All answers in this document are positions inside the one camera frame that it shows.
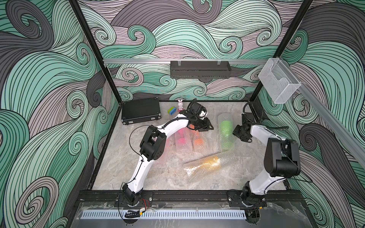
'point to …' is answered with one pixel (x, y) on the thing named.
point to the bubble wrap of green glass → (232, 137)
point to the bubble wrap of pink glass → (171, 149)
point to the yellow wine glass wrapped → (211, 163)
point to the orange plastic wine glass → (197, 141)
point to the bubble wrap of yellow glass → (221, 165)
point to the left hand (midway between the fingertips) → (213, 127)
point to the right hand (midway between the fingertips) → (235, 133)
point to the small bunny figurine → (180, 104)
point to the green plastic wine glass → (226, 126)
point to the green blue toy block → (171, 110)
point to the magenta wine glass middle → (182, 139)
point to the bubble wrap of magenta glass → (187, 148)
